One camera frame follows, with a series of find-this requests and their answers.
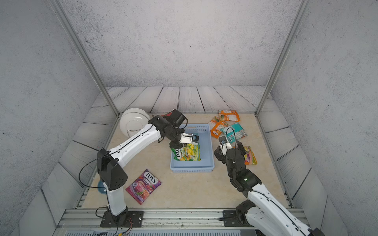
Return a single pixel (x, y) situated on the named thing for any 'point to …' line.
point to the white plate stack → (132, 120)
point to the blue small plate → (101, 190)
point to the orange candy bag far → (229, 115)
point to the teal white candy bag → (239, 132)
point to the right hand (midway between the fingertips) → (230, 143)
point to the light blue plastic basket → (206, 133)
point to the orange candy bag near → (215, 125)
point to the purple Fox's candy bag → (143, 187)
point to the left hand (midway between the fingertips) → (187, 142)
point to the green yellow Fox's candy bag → (189, 152)
